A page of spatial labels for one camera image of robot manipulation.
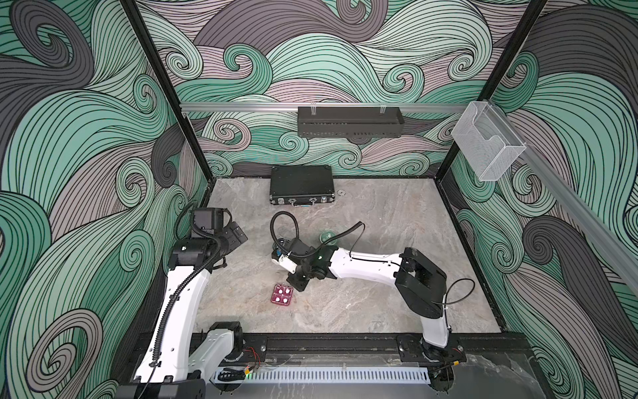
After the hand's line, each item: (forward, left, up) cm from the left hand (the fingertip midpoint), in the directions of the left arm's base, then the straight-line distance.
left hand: (228, 238), depth 73 cm
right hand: (-6, -17, -18) cm, 25 cm away
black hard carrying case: (+38, -20, -17) cm, 46 cm away
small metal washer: (+38, -39, -22) cm, 59 cm away
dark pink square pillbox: (-10, -15, -21) cm, 28 cm away
